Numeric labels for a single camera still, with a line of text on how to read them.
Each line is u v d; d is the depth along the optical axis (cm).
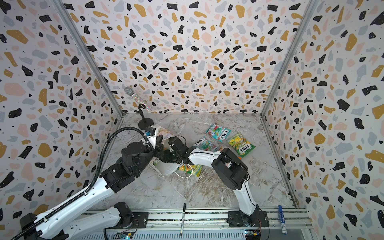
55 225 39
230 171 52
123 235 70
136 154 49
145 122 114
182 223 73
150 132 56
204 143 100
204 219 76
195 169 89
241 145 100
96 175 45
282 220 73
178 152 72
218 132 107
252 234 71
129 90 88
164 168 85
